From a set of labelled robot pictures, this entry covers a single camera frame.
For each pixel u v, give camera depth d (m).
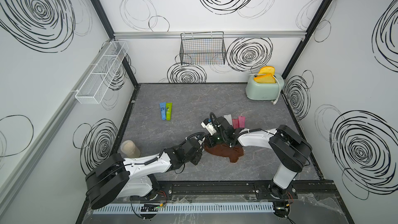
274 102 1.06
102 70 0.72
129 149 0.79
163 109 1.03
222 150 0.84
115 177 0.42
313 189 0.74
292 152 0.46
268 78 0.96
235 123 0.97
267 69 0.99
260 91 1.04
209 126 0.81
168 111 1.03
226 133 0.71
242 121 0.98
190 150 0.63
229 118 0.99
